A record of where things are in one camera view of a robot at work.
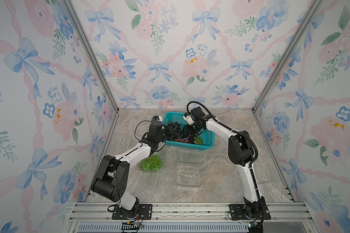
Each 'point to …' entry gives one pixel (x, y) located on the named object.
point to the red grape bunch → (180, 140)
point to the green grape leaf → (198, 141)
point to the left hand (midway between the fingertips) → (176, 126)
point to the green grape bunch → (153, 162)
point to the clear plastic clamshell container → (159, 171)
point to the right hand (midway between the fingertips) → (184, 130)
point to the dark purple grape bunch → (177, 128)
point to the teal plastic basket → (208, 137)
